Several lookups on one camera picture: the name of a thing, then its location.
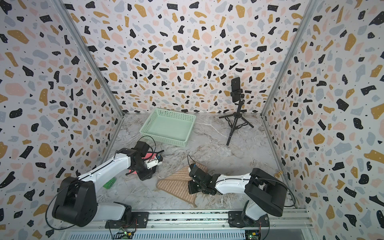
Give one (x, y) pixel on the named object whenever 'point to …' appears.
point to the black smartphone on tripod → (236, 91)
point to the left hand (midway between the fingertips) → (149, 172)
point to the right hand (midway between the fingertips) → (188, 187)
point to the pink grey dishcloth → (147, 157)
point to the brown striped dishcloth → (177, 184)
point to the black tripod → (236, 121)
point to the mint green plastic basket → (171, 127)
